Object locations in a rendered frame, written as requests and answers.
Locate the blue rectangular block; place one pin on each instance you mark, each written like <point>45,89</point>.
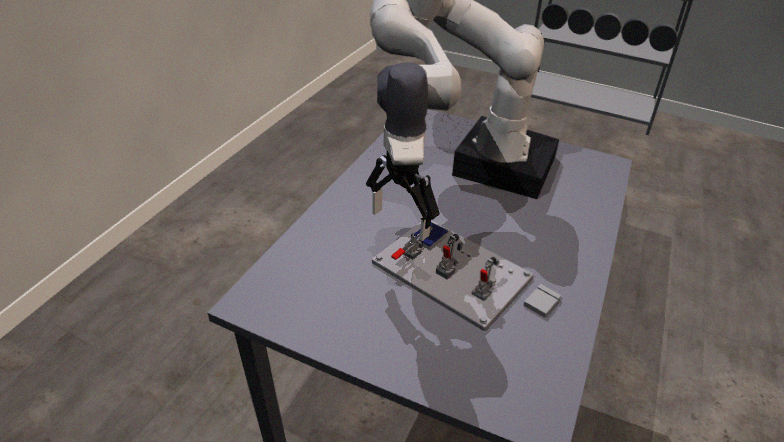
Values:
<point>437,234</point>

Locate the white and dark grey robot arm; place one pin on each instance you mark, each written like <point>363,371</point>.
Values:
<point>517,51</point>

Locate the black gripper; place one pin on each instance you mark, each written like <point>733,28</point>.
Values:
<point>421,192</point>

